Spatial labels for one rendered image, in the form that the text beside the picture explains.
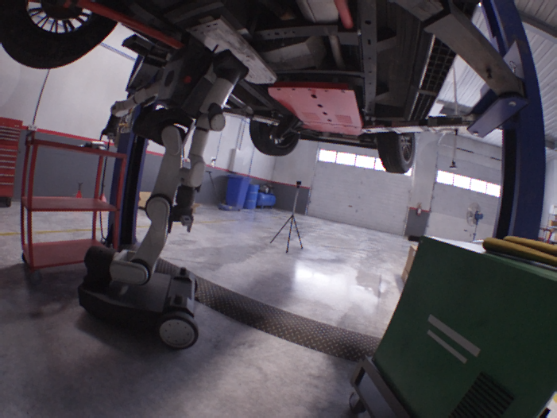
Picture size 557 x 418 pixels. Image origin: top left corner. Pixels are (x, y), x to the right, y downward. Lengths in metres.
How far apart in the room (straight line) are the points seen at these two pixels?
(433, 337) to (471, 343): 0.13
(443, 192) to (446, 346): 10.06
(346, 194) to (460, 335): 9.73
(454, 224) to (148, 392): 10.67
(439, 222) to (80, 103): 11.66
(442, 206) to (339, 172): 4.67
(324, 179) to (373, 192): 2.18
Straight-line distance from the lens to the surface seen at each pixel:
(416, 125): 1.93
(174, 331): 1.16
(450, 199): 10.72
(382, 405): 0.97
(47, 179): 4.75
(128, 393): 1.03
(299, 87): 1.87
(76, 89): 4.93
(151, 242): 1.22
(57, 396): 1.06
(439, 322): 0.71
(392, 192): 10.20
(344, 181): 10.27
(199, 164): 1.01
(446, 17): 0.92
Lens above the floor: 0.80
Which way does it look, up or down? 4 degrees down
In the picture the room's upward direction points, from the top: 10 degrees clockwise
